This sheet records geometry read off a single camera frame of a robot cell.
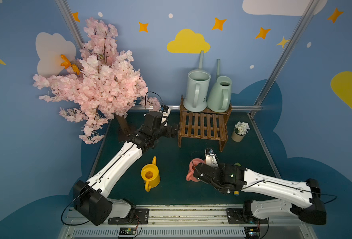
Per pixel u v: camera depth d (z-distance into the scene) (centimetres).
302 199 40
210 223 74
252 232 72
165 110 65
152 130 56
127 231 72
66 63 69
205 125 96
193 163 82
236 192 80
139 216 75
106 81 66
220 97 77
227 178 48
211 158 63
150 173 78
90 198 38
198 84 72
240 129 96
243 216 66
